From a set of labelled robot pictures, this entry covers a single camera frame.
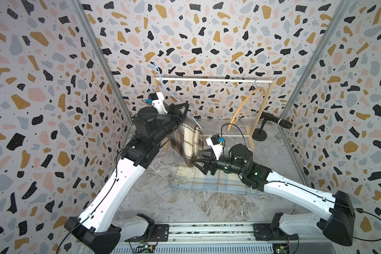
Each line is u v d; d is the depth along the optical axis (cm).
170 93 109
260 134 112
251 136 110
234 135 113
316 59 88
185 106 59
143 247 72
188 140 67
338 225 39
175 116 52
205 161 57
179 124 53
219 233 76
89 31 76
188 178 90
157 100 54
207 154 67
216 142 58
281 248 72
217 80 100
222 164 59
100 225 37
